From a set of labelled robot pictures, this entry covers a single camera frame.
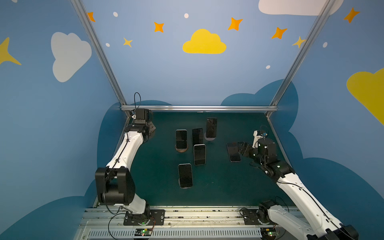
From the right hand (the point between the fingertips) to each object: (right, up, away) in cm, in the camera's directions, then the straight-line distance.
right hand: (245, 142), depth 79 cm
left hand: (-54, +10, +7) cm, 56 cm away
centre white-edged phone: (-25, -8, +8) cm, 27 cm away
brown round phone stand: (-36, -7, +20) cm, 42 cm away
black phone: (-33, -15, -5) cm, 36 cm away
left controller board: (-53, -42, -9) cm, 68 cm away
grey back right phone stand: (-17, 0, +25) cm, 30 cm away
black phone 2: (-26, +2, +27) cm, 38 cm away
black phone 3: (-16, +9, +20) cm, 27 cm away
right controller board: (+8, -43, -8) cm, 45 cm away
